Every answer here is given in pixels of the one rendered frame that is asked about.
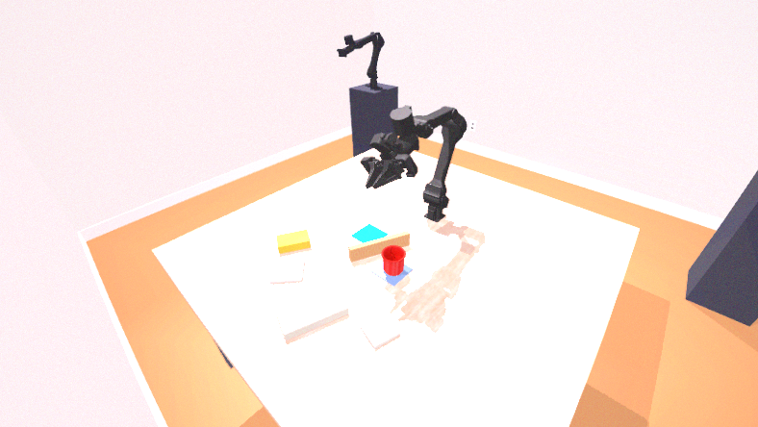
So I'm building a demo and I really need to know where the red cup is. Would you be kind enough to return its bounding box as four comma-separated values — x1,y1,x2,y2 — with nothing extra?
382,245,406,276

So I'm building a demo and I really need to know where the yellow flat block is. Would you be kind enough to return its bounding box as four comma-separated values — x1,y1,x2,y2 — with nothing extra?
277,230,311,254

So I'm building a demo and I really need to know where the orange flat bar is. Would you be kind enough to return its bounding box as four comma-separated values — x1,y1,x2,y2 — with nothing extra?
348,231,410,262

